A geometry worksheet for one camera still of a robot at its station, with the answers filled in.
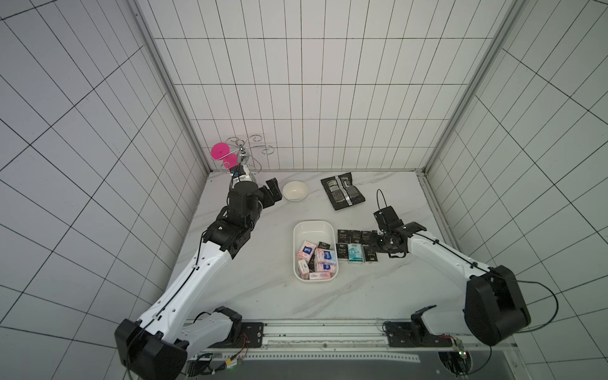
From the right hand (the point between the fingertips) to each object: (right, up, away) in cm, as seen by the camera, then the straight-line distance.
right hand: (367, 243), depth 88 cm
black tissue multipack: (-7, +20, +21) cm, 30 cm away
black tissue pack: (-3, +1, +6) cm, 7 cm away
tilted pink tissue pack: (-23, -3, +1) cm, 23 cm away
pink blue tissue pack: (-17, -4, -5) cm, 18 cm away
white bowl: (-29, +20, +18) cm, 39 cm away
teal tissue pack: (-4, -4, +1) cm, 6 cm away
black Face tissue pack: (-8, +2, +6) cm, 10 cm away
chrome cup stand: (-46, +34, 0) cm, 57 cm away
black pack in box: (-16, -1, +2) cm, 17 cm away
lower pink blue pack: (-16, -7, -5) cm, 19 cm away
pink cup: (-56, +35, -1) cm, 66 cm away
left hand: (-37, +21, -14) cm, 45 cm away
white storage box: (-20, -3, 0) cm, 20 cm away
